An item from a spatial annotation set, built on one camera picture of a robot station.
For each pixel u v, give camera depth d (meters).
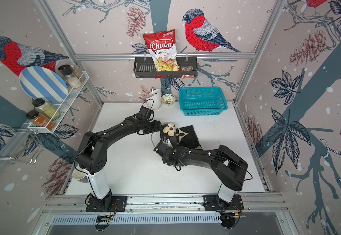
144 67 0.95
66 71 0.79
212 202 0.73
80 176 0.78
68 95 0.76
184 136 0.98
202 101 1.22
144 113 0.76
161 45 0.80
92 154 0.49
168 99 1.22
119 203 0.73
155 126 0.84
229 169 0.45
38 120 0.61
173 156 0.62
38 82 0.70
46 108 0.65
